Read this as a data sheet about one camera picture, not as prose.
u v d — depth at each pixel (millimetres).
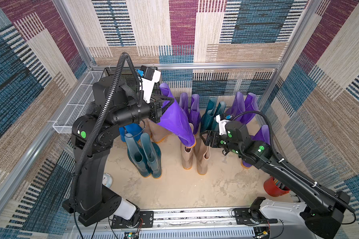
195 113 857
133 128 871
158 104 399
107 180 832
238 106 936
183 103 959
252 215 662
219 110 851
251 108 851
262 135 733
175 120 549
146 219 736
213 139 597
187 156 715
